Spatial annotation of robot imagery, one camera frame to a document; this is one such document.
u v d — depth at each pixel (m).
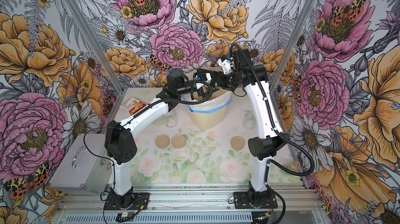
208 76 0.63
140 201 0.74
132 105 1.08
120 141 0.50
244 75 0.51
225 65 0.67
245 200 0.74
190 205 0.74
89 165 0.71
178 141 0.95
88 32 0.89
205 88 0.73
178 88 0.66
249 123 1.04
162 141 0.94
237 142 0.94
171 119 0.95
